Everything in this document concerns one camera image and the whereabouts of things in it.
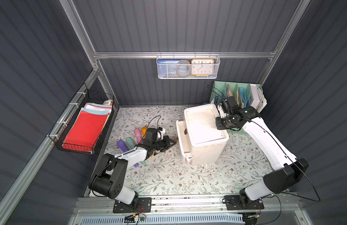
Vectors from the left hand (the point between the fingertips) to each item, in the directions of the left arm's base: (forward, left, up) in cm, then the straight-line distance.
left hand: (175, 142), depth 85 cm
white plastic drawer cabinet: (-9, -16, +13) cm, 22 cm away
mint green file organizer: (+32, -46, +14) cm, 57 cm away
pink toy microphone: (+10, +26, -7) cm, 28 cm away
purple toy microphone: (+1, +35, -10) cm, 36 cm away
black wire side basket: (+17, +52, +20) cm, 58 cm away
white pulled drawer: (+2, -5, +1) cm, 5 cm away
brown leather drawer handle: (+3, -6, +8) cm, 10 cm away
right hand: (+4, -27, +12) cm, 30 cm away
